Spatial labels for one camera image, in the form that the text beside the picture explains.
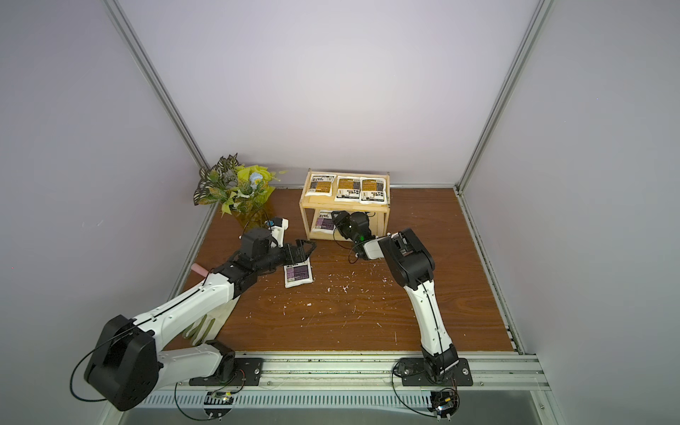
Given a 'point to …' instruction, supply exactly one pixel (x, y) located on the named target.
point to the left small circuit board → (218, 397)
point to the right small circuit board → (444, 404)
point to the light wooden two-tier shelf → (311, 205)
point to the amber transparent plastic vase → (254, 217)
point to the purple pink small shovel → (200, 269)
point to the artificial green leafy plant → (229, 184)
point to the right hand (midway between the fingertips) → (331, 210)
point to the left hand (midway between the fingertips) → (310, 246)
